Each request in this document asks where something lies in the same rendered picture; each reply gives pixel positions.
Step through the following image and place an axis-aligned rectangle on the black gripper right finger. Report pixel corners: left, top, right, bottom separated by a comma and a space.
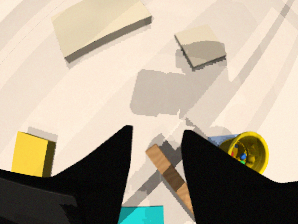
181, 129, 298, 224

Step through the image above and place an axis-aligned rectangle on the yellow block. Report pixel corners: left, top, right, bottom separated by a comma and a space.
11, 131, 56, 177

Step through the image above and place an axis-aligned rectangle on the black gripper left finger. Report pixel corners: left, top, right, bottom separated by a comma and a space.
0, 125, 134, 224

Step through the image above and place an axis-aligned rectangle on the brown wooden plank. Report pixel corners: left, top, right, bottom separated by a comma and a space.
145, 143, 194, 213

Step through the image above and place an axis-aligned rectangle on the beige flat block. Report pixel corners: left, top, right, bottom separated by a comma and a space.
51, 0, 152, 64

